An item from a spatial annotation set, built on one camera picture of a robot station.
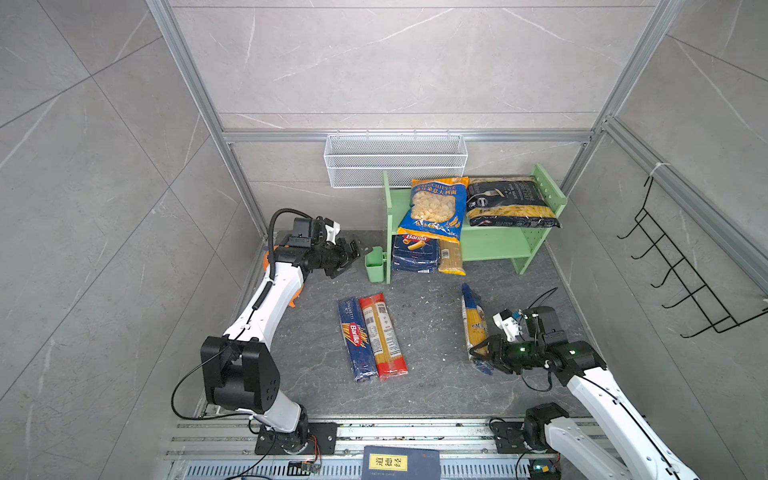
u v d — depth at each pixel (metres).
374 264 1.02
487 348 0.69
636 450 0.42
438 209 0.80
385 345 0.86
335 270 0.77
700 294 0.63
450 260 0.91
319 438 0.73
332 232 0.76
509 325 0.72
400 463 0.69
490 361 0.66
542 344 0.59
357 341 0.86
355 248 0.72
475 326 0.78
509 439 0.73
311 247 0.64
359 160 1.01
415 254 0.90
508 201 0.83
